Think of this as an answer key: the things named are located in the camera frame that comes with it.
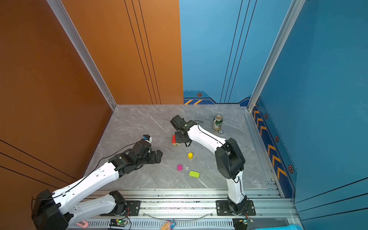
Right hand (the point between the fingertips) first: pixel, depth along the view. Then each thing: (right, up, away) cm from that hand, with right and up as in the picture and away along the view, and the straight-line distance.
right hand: (179, 139), depth 90 cm
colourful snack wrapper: (-4, -37, -24) cm, 44 cm away
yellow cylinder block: (+7, -10, 0) cm, 12 cm away
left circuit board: (-30, -39, -19) cm, 53 cm away
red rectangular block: (-5, -1, +8) cm, 10 cm away
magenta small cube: (0, -17, -3) cm, 17 cm away
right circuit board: (+35, -36, -21) cm, 55 cm away
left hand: (-13, -6, -10) cm, 17 cm away
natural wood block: (-3, -4, +6) cm, 8 cm away
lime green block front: (+9, -19, -7) cm, 23 cm away
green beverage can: (+26, +11, +9) cm, 29 cm away
